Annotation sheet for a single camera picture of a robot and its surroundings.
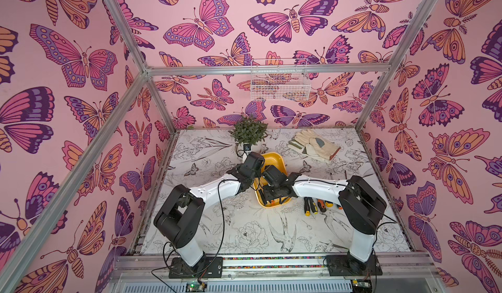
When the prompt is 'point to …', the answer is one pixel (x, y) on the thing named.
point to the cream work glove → (325, 147)
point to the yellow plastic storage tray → (275, 159)
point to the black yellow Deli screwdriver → (306, 206)
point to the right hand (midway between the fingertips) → (263, 195)
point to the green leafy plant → (250, 131)
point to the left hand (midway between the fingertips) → (256, 163)
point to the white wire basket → (280, 80)
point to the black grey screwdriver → (270, 201)
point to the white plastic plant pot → (246, 152)
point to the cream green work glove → (306, 150)
